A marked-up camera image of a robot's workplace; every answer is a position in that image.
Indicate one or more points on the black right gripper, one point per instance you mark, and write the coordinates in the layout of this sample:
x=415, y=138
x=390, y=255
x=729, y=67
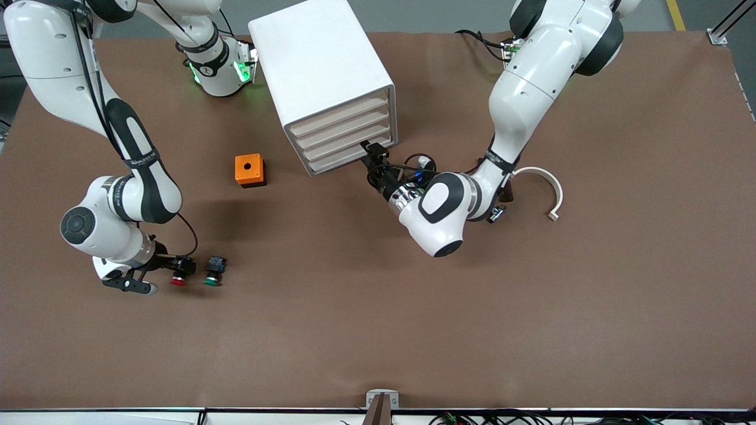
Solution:
x=167, y=261

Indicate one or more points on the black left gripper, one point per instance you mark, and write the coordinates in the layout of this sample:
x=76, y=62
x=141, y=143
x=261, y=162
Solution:
x=385, y=184

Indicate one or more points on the red push button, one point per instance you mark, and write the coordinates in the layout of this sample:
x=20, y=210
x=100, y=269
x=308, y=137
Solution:
x=178, y=281

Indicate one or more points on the white plastic drawer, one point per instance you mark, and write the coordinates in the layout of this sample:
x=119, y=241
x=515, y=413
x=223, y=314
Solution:
x=342, y=141
x=336, y=157
x=342, y=128
x=342, y=115

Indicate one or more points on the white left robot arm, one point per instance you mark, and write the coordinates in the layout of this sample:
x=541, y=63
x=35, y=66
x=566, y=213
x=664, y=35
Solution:
x=531, y=88

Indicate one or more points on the green-lit arm base connector box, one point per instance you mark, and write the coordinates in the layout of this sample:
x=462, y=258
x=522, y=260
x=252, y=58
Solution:
x=245, y=65
x=511, y=48

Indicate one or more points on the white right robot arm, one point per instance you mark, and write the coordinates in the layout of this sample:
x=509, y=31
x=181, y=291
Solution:
x=53, y=47

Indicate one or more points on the green push button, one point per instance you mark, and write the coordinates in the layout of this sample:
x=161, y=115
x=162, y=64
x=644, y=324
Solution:
x=212, y=281

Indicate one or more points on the white drawer cabinet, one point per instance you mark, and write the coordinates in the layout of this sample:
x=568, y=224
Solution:
x=319, y=59

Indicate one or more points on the orange box with hole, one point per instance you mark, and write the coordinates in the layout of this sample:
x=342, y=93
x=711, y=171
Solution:
x=242, y=171

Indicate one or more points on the silver metal fitting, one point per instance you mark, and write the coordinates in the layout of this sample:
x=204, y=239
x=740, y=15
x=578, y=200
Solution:
x=498, y=214

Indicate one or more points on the brown table cover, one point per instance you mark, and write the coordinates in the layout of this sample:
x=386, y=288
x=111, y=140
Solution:
x=378, y=324

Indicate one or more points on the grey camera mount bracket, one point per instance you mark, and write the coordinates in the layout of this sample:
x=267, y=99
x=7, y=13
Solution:
x=372, y=398

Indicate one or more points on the brown camera mount bar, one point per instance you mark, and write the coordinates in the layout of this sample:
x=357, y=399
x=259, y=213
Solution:
x=378, y=413

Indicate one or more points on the black strut with bracket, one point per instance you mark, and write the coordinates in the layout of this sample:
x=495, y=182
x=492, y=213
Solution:
x=719, y=38

